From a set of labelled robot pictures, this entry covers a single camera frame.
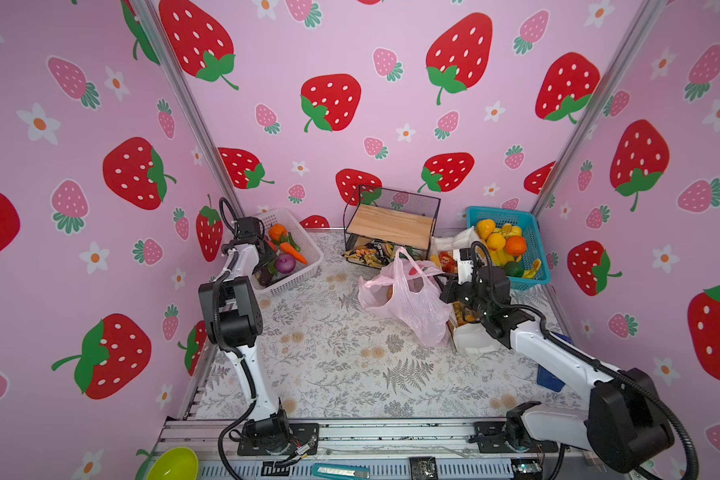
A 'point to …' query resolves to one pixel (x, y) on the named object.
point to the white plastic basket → (305, 243)
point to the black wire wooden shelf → (379, 222)
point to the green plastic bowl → (178, 463)
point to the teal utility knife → (340, 471)
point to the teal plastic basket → (534, 247)
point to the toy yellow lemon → (496, 242)
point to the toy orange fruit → (516, 245)
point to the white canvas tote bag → (470, 339)
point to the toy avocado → (514, 268)
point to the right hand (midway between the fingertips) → (434, 273)
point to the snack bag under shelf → (372, 253)
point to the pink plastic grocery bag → (409, 291)
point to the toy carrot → (288, 248)
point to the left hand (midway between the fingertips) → (263, 255)
